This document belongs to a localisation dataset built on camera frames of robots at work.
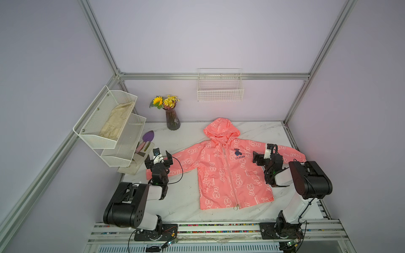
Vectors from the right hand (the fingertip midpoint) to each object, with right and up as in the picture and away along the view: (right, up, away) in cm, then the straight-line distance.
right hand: (261, 153), depth 99 cm
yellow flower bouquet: (-60, +33, -1) cm, 68 cm away
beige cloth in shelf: (-82, +23, -17) cm, 87 cm away
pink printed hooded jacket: (-20, -11, -6) cm, 24 cm away
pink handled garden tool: (-80, +4, +4) cm, 80 cm away
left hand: (-63, +1, -10) cm, 64 cm away
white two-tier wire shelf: (-87, +2, -10) cm, 87 cm away
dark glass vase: (-59, +22, +11) cm, 64 cm away
